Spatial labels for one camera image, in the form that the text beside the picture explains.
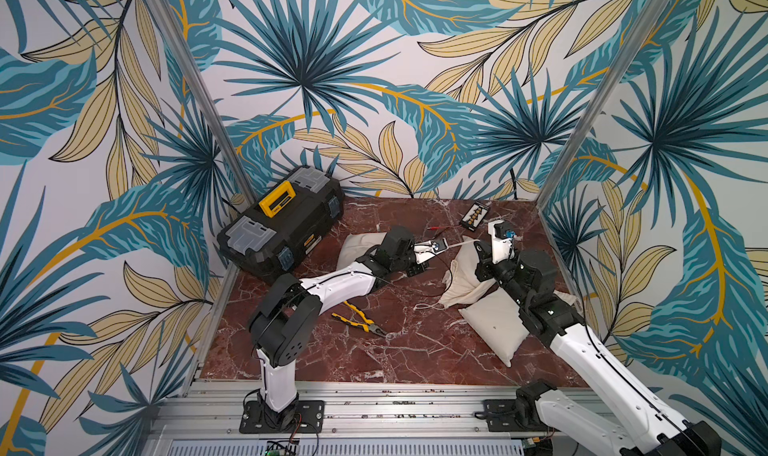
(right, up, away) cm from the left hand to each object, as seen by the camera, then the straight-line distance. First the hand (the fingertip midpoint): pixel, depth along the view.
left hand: (427, 248), depth 87 cm
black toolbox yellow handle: (-46, +3, -2) cm, 46 cm away
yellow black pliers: (-17, -22, 0) cm, 28 cm away
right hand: (+6, +1, -14) cm, 16 cm away
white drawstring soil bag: (+11, -11, +4) cm, 16 cm away
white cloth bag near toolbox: (-22, +1, +9) cm, 23 cm away
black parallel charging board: (+22, +11, +26) cm, 36 cm away
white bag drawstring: (+4, -17, +5) cm, 19 cm away
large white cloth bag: (+18, -18, 0) cm, 26 cm away
